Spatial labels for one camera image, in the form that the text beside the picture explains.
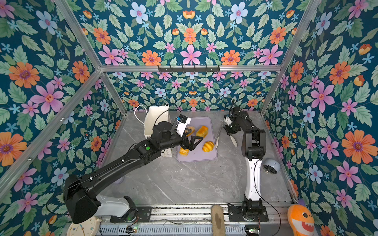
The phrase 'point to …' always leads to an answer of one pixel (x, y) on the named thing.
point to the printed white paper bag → (153, 115)
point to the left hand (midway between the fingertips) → (199, 132)
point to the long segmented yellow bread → (183, 152)
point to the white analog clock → (88, 227)
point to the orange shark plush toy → (301, 220)
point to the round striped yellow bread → (208, 147)
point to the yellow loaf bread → (203, 132)
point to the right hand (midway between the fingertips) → (230, 131)
